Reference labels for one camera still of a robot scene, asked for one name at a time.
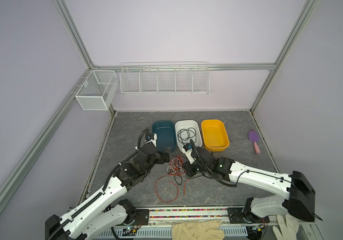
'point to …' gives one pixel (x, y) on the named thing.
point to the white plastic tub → (180, 124)
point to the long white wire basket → (165, 78)
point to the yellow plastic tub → (214, 135)
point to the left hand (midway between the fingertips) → (162, 150)
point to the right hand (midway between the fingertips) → (182, 166)
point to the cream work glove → (197, 230)
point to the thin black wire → (181, 178)
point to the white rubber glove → (286, 231)
